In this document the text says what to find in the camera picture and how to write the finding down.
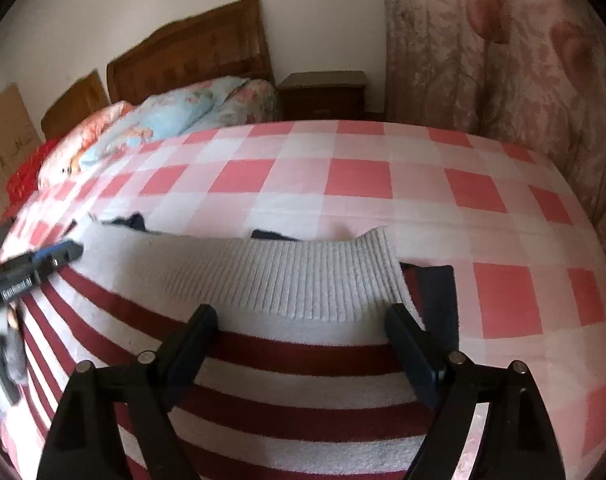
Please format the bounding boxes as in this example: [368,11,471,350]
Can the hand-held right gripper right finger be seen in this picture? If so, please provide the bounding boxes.
[384,303,568,480]

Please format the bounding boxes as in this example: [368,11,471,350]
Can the red white striped sweater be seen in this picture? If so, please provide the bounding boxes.
[0,212,458,480]

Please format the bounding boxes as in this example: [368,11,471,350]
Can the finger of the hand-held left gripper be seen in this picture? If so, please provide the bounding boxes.
[29,240,84,277]

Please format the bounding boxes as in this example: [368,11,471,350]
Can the large wooden headboard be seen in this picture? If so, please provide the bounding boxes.
[106,0,276,107]

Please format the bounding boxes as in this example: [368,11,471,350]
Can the light blue floral pillow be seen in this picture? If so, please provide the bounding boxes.
[78,76,251,171]

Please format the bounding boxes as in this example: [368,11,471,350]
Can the dark wooden nightstand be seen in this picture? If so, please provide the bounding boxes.
[277,71,368,122]

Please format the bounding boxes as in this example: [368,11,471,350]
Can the red patterned cloth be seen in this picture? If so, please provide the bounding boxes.
[3,139,61,203]

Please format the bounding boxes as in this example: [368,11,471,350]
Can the floral curtain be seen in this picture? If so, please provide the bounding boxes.
[379,0,606,256]

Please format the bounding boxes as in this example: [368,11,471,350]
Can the pink floral pillow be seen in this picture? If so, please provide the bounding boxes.
[215,79,280,126]

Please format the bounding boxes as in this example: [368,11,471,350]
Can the person's left hand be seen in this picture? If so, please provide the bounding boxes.
[0,310,30,413]

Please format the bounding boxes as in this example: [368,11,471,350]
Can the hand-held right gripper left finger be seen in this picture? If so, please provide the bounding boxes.
[37,303,220,480]

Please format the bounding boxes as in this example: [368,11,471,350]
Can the orange floral pillow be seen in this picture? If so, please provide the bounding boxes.
[37,101,136,191]

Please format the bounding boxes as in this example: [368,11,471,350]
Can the small wooden headboard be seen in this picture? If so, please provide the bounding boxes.
[41,71,110,142]

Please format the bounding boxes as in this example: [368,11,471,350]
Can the pink checked bed sheet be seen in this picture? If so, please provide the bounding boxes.
[0,119,606,480]

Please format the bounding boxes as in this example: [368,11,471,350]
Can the cardboard box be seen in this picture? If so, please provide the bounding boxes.
[0,84,42,221]

